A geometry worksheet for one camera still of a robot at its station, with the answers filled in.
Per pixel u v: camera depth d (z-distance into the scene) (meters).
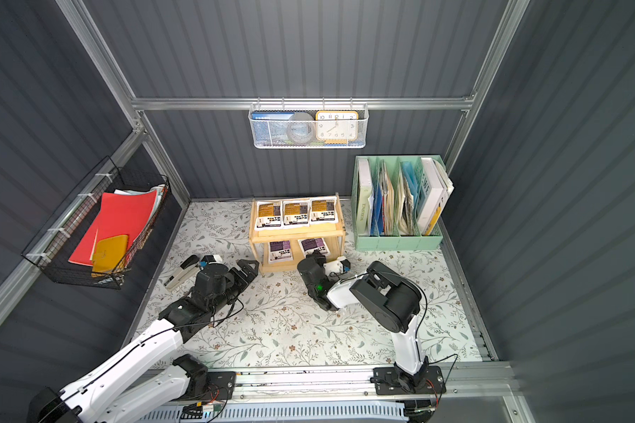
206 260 0.72
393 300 0.52
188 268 0.94
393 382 0.73
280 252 0.99
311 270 0.72
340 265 0.86
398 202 0.93
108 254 0.68
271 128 0.84
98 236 0.71
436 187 0.89
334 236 0.83
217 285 0.61
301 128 0.91
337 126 0.88
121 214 0.73
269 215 0.85
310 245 0.96
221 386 0.74
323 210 0.87
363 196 0.90
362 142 0.91
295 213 0.87
